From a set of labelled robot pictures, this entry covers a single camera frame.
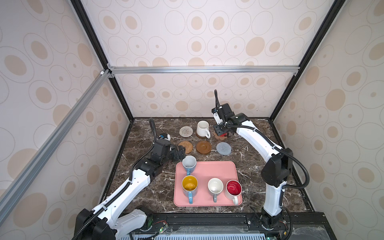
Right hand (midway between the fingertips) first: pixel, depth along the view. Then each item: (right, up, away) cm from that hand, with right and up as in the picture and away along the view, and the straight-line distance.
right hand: (219, 126), depth 89 cm
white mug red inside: (+6, -35, -6) cm, 36 cm away
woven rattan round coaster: (-20, -13, +14) cm, 27 cm away
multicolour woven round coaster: (-22, -3, +23) cm, 32 cm away
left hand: (-21, -12, -11) cm, 27 cm away
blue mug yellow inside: (-18, -34, -4) cm, 38 cm away
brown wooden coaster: (-9, -7, +19) cm, 22 cm away
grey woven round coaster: (+5, -15, +13) cm, 20 cm away
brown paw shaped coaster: (0, -6, +20) cm, 21 cm away
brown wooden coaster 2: (-9, -14, +14) cm, 21 cm away
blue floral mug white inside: (-18, -22, +2) cm, 29 cm away
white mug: (-10, 0, +14) cm, 17 cm away
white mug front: (-4, -33, -7) cm, 34 cm away
